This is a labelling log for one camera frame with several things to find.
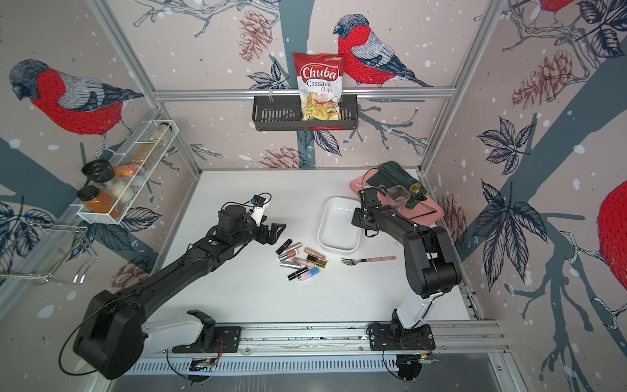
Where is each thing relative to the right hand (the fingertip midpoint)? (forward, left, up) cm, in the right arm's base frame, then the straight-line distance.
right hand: (358, 217), depth 98 cm
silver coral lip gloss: (-16, +27, -3) cm, 31 cm away
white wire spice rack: (-3, +74, +31) cm, 80 cm away
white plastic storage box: (-7, +9, -2) cm, 11 cm away
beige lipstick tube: (-14, +17, -4) cm, 23 cm away
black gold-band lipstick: (-23, +23, -3) cm, 33 cm away
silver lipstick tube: (-20, +26, -3) cm, 33 cm away
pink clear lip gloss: (-18, +23, -4) cm, 29 cm away
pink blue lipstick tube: (-22, +17, -4) cm, 28 cm away
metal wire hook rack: (-32, +78, +32) cm, 90 cm away
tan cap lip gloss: (-13, +25, -3) cm, 28 cm away
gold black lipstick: (-18, +16, -3) cm, 24 cm away
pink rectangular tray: (+7, -29, -4) cm, 30 cm away
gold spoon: (+10, -23, +8) cm, 26 cm away
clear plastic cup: (+6, -16, +7) cm, 19 cm away
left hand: (-10, +29, +13) cm, 34 cm away
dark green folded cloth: (+28, -17, -3) cm, 33 cm away
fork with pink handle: (-18, +3, -3) cm, 19 cm away
